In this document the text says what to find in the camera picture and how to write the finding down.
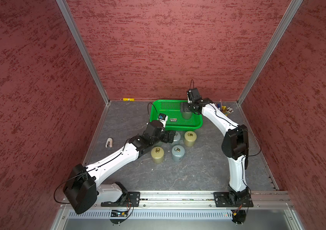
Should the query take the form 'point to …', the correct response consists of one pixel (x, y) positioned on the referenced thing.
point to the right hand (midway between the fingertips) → (188, 108)
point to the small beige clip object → (109, 143)
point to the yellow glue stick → (128, 99)
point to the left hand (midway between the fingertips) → (167, 132)
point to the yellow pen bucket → (224, 109)
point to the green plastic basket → (176, 121)
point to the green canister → (187, 115)
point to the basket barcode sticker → (173, 120)
